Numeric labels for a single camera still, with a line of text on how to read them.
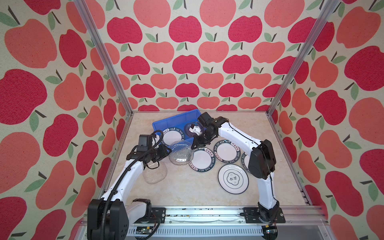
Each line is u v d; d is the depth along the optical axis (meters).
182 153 0.85
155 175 0.88
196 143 0.75
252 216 0.74
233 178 0.86
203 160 0.93
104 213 0.39
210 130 0.67
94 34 0.78
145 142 0.65
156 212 0.75
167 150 0.82
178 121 1.10
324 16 0.72
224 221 0.73
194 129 0.83
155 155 0.71
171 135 1.06
